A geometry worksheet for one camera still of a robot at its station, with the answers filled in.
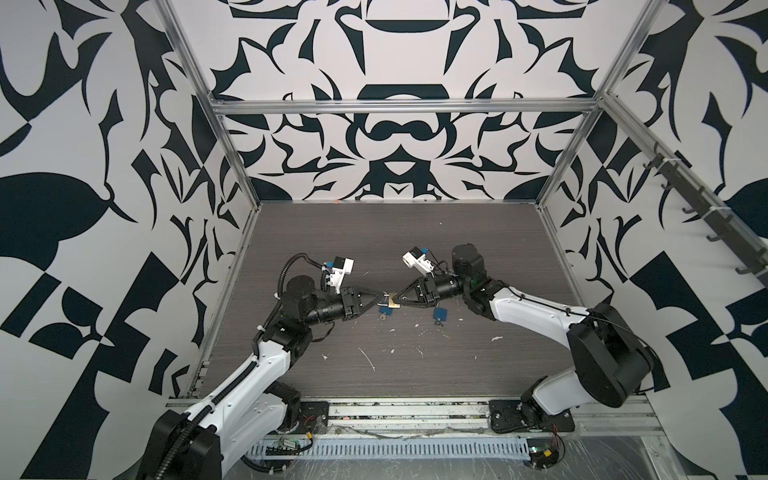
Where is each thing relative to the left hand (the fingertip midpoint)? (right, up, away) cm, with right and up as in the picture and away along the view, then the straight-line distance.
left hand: (385, 293), depth 69 cm
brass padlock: (+2, -3, +1) cm, 4 cm away
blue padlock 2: (+17, -11, +22) cm, 30 cm away
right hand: (+4, -3, 0) cm, 4 cm away
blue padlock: (0, -4, +2) cm, 4 cm away
